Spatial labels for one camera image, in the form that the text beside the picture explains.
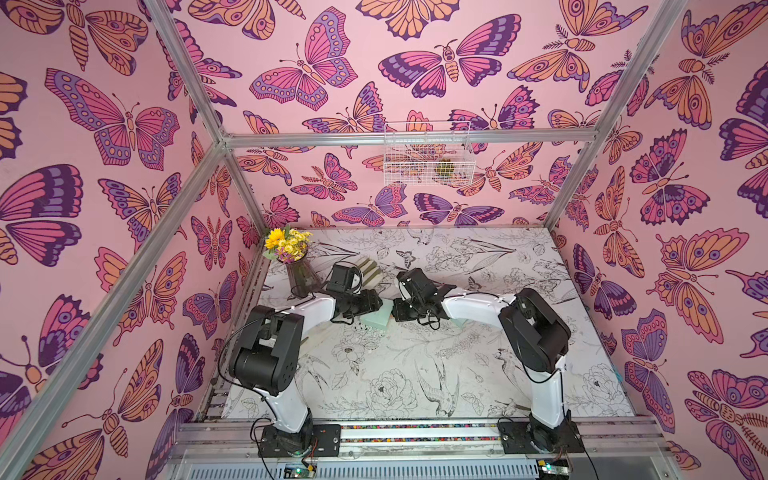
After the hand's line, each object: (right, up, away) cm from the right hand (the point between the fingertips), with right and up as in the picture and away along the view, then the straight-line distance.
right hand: (392, 309), depth 95 cm
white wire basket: (+11, +50, +1) cm, 51 cm away
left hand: (-5, +2, +1) cm, 5 cm away
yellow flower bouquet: (-29, +20, -11) cm, 37 cm away
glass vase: (-28, +10, -1) cm, 30 cm away
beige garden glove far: (-8, +11, +11) cm, 18 cm away
